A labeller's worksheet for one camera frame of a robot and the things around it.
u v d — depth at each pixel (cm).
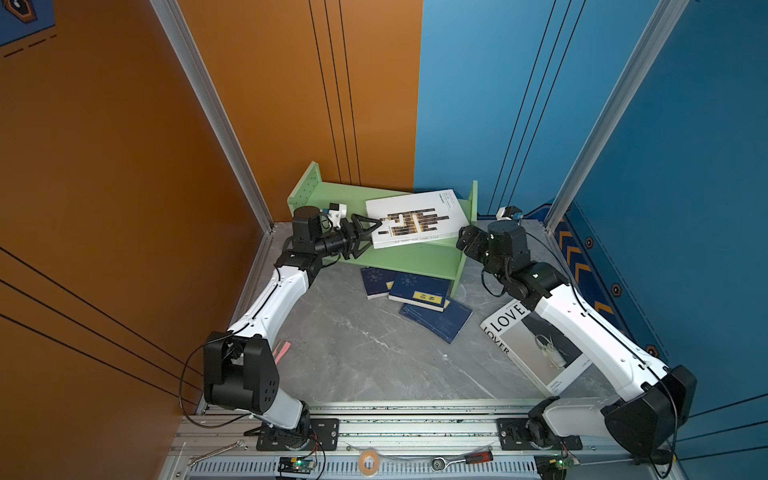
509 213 64
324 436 74
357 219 71
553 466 70
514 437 72
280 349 87
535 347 85
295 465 71
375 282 102
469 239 67
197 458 71
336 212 75
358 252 77
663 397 38
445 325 91
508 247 54
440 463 68
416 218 81
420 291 97
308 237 63
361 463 70
